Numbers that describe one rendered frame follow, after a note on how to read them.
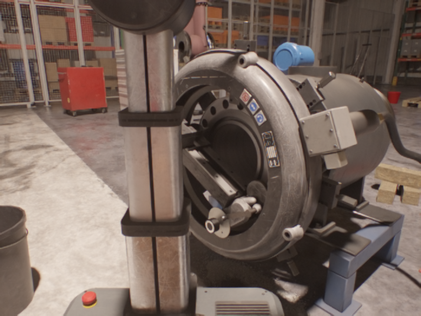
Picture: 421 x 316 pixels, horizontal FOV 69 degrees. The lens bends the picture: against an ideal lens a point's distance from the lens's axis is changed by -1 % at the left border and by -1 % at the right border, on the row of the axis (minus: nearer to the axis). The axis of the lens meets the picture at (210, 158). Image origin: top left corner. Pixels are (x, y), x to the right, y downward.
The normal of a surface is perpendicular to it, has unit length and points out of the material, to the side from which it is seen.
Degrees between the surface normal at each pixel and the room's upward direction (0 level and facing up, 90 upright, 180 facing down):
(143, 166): 90
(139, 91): 90
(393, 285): 0
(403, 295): 0
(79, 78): 90
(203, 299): 0
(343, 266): 90
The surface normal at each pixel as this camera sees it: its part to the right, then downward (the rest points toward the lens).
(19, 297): 0.94, 0.15
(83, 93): 0.70, 0.21
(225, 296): 0.00, -0.96
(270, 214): -0.75, 0.19
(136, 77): 0.00, 0.29
